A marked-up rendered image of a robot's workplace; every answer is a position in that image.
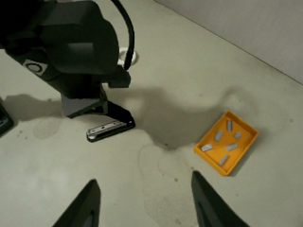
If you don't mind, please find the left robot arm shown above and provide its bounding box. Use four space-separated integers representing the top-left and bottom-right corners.
0 0 119 80

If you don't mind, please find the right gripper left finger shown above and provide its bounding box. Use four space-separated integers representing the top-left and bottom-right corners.
51 179 101 227

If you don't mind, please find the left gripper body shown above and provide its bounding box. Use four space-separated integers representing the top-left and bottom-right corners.
42 64 128 119

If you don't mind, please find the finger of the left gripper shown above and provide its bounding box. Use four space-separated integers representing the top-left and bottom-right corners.
79 91 108 116

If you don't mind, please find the orange tray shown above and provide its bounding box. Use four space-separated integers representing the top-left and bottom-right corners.
193 110 259 176

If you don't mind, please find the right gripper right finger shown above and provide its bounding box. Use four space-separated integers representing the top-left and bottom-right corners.
191 170 251 227

